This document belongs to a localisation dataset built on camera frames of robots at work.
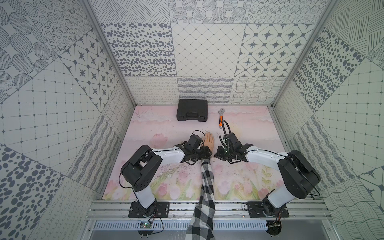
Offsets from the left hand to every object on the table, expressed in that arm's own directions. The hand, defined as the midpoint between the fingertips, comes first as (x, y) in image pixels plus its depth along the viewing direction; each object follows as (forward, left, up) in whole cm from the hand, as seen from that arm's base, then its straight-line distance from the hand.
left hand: (212, 157), depth 87 cm
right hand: (+1, -2, -1) cm, 2 cm away
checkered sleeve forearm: (-34, +6, -1) cm, 34 cm away
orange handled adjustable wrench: (+41, -9, -4) cm, 42 cm away
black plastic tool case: (+40, +12, 0) cm, 42 cm away
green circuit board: (-33, +34, -7) cm, 48 cm away
